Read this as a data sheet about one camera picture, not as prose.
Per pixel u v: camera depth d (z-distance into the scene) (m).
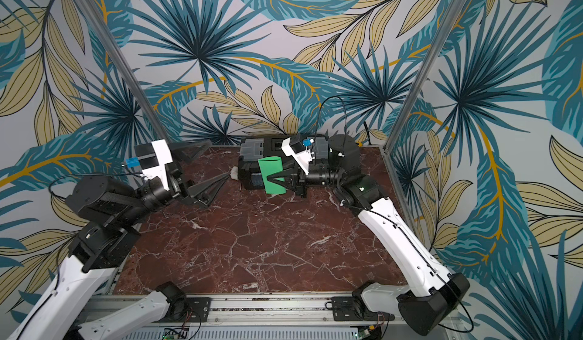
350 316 0.73
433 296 0.37
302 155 0.49
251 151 0.95
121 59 0.85
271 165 0.54
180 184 0.43
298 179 0.51
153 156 0.35
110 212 0.37
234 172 1.06
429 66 0.87
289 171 0.53
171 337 0.71
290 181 0.53
